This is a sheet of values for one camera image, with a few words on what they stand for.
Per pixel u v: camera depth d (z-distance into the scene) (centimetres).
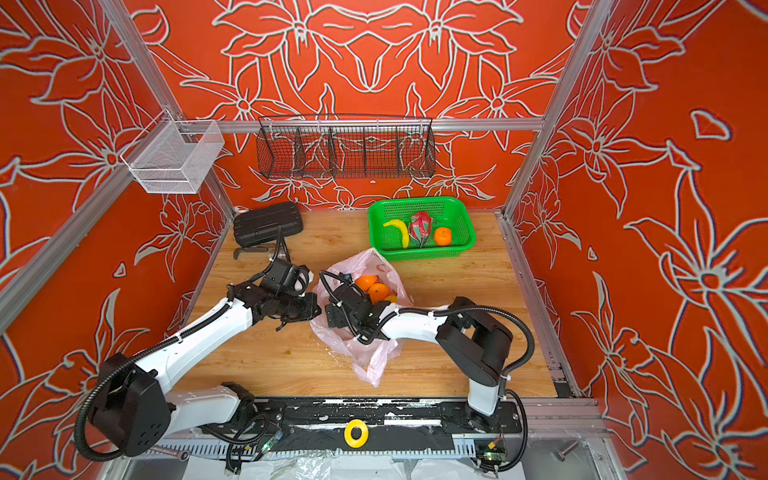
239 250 107
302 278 67
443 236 106
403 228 110
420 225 104
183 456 68
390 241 109
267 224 107
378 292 92
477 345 46
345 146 99
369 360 62
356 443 68
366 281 92
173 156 92
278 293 63
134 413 39
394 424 73
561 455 67
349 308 65
